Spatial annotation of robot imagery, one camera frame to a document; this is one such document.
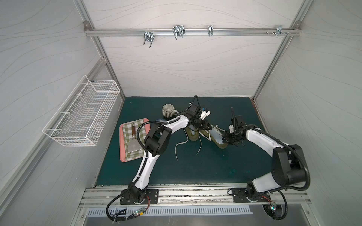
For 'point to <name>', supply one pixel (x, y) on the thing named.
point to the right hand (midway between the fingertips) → (223, 139)
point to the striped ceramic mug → (168, 110)
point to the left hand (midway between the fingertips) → (213, 129)
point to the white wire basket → (78, 121)
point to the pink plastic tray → (122, 157)
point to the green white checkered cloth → (127, 134)
